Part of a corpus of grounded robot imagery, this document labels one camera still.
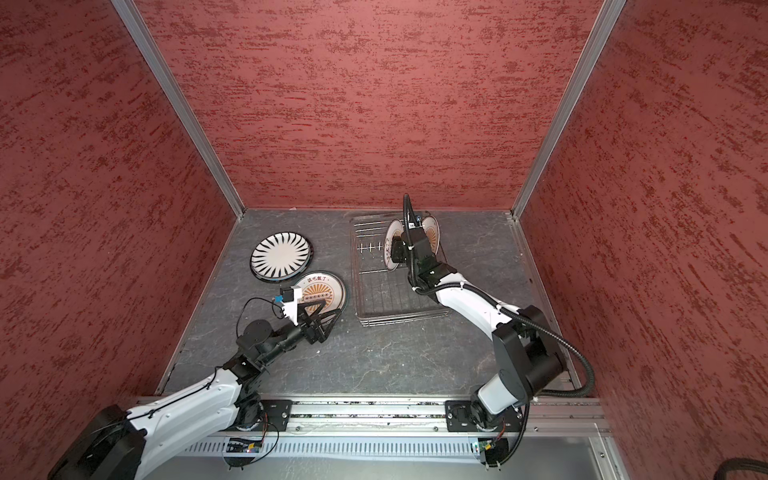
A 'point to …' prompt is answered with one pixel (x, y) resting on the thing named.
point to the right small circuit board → (496, 451)
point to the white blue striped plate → (283, 256)
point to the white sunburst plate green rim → (395, 228)
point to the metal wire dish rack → (384, 296)
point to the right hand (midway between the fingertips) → (400, 242)
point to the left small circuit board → (238, 447)
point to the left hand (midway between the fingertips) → (334, 312)
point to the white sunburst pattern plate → (318, 286)
